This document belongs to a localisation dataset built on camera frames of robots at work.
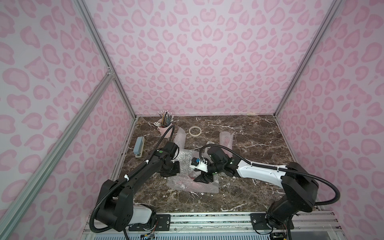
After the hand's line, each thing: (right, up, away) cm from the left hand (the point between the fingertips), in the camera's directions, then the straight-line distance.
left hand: (177, 172), depth 84 cm
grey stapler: (-27, +13, +13) cm, 32 cm away
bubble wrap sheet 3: (+30, +17, +15) cm, 38 cm away
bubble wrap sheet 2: (0, +18, +13) cm, 22 cm away
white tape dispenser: (+20, +15, +14) cm, 29 cm away
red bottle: (+8, -1, -7) cm, 10 cm away
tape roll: (+9, +20, +23) cm, 32 cm away
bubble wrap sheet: (-2, -6, -3) cm, 7 cm away
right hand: (+11, +1, -5) cm, 12 cm away
